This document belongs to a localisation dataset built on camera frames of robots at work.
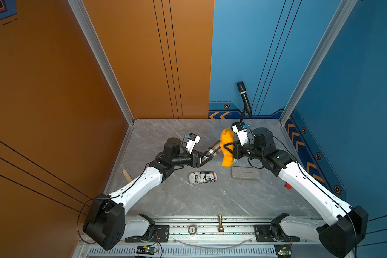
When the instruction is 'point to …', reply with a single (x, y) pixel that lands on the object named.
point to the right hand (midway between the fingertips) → (225, 145)
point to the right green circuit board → (283, 250)
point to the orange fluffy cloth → (227, 136)
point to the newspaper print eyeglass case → (198, 177)
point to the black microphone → (246, 104)
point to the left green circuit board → (149, 249)
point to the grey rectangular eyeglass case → (245, 172)
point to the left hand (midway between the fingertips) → (209, 156)
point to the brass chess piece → (221, 229)
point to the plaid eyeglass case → (214, 149)
